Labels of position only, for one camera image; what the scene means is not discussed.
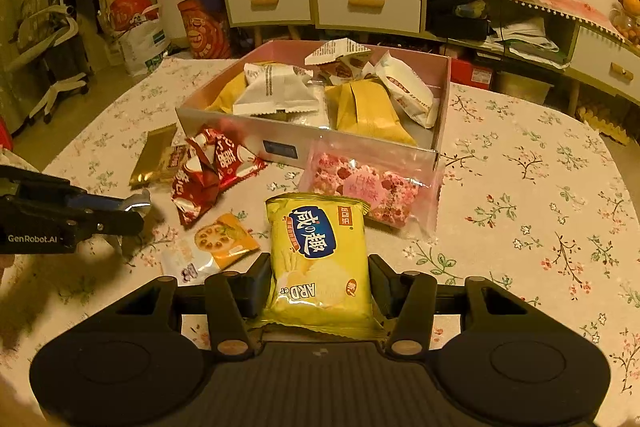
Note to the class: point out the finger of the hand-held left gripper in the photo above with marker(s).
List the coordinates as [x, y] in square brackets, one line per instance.
[117, 224]
[97, 202]

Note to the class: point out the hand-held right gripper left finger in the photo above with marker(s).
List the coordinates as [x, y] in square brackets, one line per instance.
[257, 287]

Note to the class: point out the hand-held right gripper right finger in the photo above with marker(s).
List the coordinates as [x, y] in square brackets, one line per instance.
[382, 287]

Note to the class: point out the orange lotus root packet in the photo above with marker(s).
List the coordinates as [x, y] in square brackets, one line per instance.
[220, 239]

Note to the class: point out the yellow cracker packet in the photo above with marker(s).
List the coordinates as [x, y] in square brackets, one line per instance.
[320, 257]

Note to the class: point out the gold brown snack packet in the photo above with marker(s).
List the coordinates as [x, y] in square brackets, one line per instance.
[152, 157]

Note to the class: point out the red snack packet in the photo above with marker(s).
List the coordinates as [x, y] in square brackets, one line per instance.
[235, 157]
[192, 192]

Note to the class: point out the pink nougat packet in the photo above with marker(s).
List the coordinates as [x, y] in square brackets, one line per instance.
[350, 177]

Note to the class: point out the pink cardboard box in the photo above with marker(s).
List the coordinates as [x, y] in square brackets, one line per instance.
[240, 134]

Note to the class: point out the large yellow snack packet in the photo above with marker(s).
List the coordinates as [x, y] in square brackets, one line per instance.
[370, 112]

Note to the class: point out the white office chair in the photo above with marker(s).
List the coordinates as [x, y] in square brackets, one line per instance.
[55, 57]

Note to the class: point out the white printed bag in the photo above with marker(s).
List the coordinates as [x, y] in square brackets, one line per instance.
[145, 49]

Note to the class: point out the red printed bag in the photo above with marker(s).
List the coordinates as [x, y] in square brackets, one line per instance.
[205, 29]

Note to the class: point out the red box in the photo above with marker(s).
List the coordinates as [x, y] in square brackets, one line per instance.
[472, 74]

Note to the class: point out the plastic storage box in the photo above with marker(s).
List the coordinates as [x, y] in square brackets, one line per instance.
[522, 87]

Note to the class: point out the yellow egg tray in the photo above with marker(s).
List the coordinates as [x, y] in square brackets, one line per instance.
[602, 124]

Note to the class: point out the black device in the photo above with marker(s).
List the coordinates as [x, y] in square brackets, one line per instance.
[460, 19]

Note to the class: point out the pile of papers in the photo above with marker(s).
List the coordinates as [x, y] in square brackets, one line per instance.
[530, 39]

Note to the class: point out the white drawer cabinet unit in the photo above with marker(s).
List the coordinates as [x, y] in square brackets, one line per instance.
[572, 47]

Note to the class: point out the oranges in clear bag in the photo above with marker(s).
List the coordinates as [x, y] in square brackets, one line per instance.
[627, 27]

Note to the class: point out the orange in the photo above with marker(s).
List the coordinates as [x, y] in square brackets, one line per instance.
[631, 1]

